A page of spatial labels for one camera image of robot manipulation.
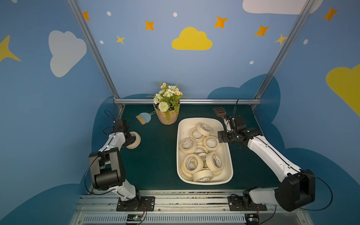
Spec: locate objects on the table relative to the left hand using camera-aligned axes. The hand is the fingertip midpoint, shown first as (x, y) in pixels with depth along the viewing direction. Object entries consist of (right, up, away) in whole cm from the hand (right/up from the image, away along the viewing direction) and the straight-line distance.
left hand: (125, 140), depth 92 cm
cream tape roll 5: (+42, -4, +5) cm, 43 cm away
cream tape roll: (+8, 0, 0) cm, 8 cm away
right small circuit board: (+75, -39, -19) cm, 87 cm away
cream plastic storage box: (+49, -10, -12) cm, 51 cm away
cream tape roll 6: (+51, -9, -6) cm, 52 cm away
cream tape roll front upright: (+49, -16, -18) cm, 55 cm away
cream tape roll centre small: (+51, -6, +2) cm, 51 cm away
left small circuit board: (+13, -37, -20) cm, 44 cm away
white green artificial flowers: (+29, +27, -6) cm, 40 cm away
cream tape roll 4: (+59, -3, +6) cm, 59 cm away
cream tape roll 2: (+55, +7, +12) cm, 57 cm away
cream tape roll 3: (+48, +3, +12) cm, 49 cm away
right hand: (+67, +5, -6) cm, 67 cm away
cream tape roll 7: (+58, -13, -6) cm, 60 cm away
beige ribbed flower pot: (+28, +15, +14) cm, 35 cm away
